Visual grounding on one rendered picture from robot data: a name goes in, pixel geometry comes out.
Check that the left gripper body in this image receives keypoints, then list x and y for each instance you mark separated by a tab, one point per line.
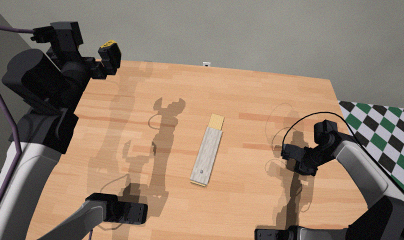
81	73

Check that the light wooden plank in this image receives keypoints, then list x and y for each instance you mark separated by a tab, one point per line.
215	122

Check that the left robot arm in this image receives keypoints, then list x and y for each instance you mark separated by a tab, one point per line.
45	133

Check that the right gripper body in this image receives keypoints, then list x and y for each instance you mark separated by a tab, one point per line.
309	166

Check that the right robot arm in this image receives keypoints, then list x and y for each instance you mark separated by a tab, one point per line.
384	219

